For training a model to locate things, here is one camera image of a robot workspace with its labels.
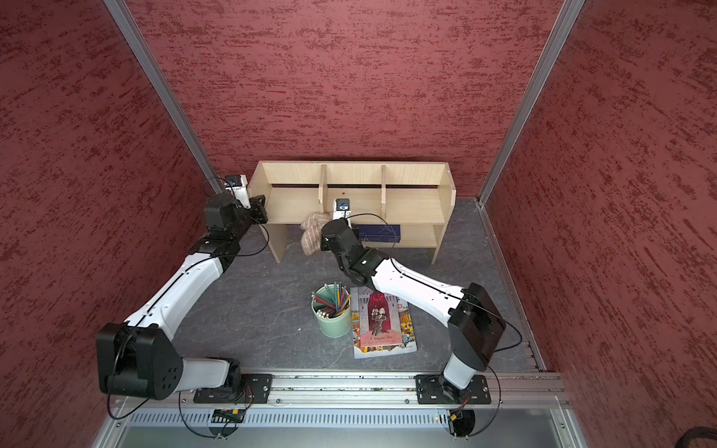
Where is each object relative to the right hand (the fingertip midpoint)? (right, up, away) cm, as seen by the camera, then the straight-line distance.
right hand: (331, 227), depth 80 cm
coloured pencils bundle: (0, -22, -1) cm, 22 cm away
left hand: (-21, +8, +1) cm, 22 cm away
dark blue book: (+15, -2, +11) cm, 19 cm away
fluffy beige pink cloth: (-5, 0, -3) cm, 6 cm away
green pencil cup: (+1, -30, 0) cm, 30 cm away
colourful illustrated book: (+15, -31, +5) cm, 35 cm away
